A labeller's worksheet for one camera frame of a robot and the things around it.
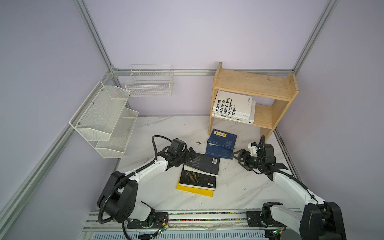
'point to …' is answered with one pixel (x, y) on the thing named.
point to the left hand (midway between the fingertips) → (190, 157)
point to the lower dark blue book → (215, 149)
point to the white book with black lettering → (233, 105)
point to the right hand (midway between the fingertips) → (234, 157)
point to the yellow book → (198, 191)
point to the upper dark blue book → (226, 139)
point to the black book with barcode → (203, 163)
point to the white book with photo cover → (250, 121)
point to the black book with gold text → (193, 179)
